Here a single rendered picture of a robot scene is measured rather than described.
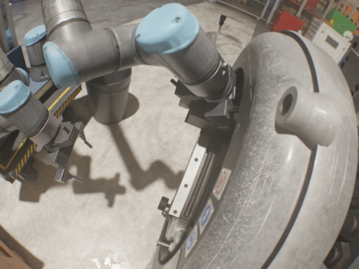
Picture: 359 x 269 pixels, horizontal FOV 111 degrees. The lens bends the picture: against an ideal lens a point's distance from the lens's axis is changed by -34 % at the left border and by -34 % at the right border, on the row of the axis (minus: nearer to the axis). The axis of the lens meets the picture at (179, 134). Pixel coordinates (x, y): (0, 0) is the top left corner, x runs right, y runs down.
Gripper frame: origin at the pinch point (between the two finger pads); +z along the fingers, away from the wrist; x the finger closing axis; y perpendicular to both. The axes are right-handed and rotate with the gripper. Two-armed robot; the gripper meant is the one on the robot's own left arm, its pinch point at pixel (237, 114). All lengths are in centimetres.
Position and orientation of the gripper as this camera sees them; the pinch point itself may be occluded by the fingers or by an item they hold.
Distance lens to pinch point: 51.6
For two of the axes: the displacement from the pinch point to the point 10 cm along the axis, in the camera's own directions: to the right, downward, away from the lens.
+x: 1.9, -9.5, 2.6
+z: 5.6, 3.3, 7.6
